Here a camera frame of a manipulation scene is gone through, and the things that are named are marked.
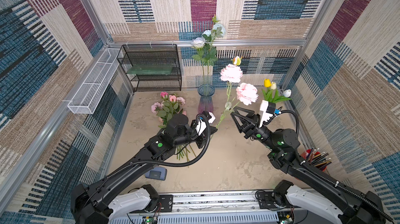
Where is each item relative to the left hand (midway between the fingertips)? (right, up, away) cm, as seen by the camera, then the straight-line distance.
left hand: (216, 129), depth 66 cm
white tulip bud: (+36, +16, +11) cm, 41 cm away
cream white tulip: (+31, +20, +15) cm, 40 cm away
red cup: (+41, -13, +5) cm, 43 cm away
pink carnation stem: (-36, +8, +39) cm, 53 cm away
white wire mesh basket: (-73, +14, +25) cm, 79 cm away
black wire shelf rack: (-38, +42, +35) cm, 67 cm away
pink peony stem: (-20, +12, +42) cm, 48 cm away
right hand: (+6, +7, -6) cm, 11 cm away
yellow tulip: (+28, +21, +15) cm, 38 cm away
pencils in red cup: (+48, -15, +7) cm, 51 cm away
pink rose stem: (-25, +14, +38) cm, 48 cm away
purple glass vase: (-4, +11, +29) cm, 31 cm away
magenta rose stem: (-27, +8, +33) cm, 43 cm away
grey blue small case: (-28, -25, +14) cm, 40 cm away
